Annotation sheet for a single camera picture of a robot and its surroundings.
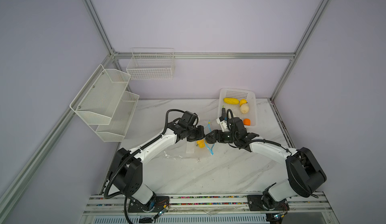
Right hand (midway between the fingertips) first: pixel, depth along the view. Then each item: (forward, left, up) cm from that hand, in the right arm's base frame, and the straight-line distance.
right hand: (208, 136), depth 84 cm
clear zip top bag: (-3, +7, -11) cm, 13 cm away
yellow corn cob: (+38, -19, -9) cm, 43 cm away
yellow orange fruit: (-2, +4, -5) cm, 7 cm away
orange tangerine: (+18, -27, -10) cm, 34 cm away
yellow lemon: (+37, -28, -9) cm, 48 cm away
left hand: (-1, +2, +2) cm, 3 cm away
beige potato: (+29, -27, -8) cm, 40 cm away
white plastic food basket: (+41, -33, -6) cm, 53 cm away
